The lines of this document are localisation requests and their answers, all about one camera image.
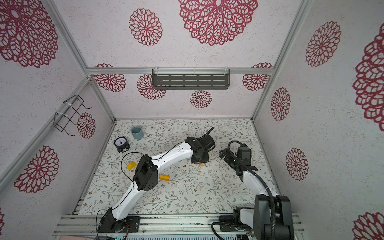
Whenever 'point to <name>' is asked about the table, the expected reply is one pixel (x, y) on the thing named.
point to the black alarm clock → (121, 143)
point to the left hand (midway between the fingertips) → (203, 162)
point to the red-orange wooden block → (201, 165)
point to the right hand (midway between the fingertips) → (225, 153)
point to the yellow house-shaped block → (131, 165)
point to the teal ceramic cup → (137, 132)
